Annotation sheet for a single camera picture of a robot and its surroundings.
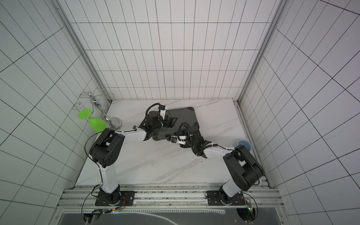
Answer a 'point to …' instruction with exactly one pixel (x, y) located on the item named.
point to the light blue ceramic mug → (246, 143)
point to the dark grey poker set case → (185, 115)
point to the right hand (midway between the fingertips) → (182, 129)
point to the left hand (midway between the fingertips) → (172, 119)
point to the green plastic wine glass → (97, 124)
